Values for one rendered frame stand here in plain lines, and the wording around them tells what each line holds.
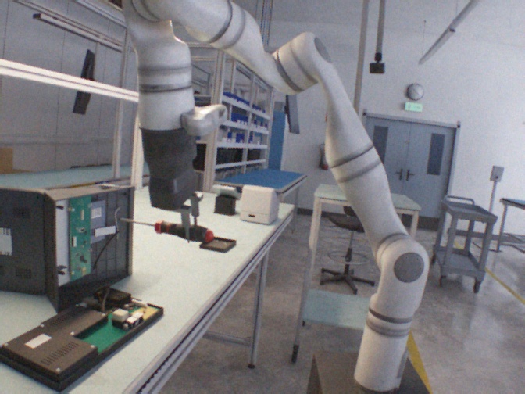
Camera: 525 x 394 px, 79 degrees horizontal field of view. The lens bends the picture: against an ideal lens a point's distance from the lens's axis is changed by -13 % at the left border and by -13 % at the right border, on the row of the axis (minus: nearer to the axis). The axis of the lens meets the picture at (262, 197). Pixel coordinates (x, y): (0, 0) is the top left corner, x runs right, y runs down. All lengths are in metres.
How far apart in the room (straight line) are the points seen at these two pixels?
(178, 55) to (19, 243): 0.48
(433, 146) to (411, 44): 2.01
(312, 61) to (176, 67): 0.27
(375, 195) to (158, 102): 0.41
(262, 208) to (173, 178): 0.99
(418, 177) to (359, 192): 6.70
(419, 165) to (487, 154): 1.35
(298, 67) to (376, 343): 0.54
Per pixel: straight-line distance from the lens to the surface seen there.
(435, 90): 7.43
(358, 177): 0.65
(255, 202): 1.46
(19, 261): 0.78
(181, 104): 0.47
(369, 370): 0.79
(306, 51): 0.65
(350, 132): 0.65
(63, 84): 1.51
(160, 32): 0.50
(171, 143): 0.48
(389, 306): 0.72
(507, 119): 7.84
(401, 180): 7.30
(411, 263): 0.70
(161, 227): 0.58
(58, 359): 0.55
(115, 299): 0.69
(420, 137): 7.35
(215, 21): 0.50
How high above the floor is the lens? 1.33
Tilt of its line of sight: 9 degrees down
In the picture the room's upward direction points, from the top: 6 degrees clockwise
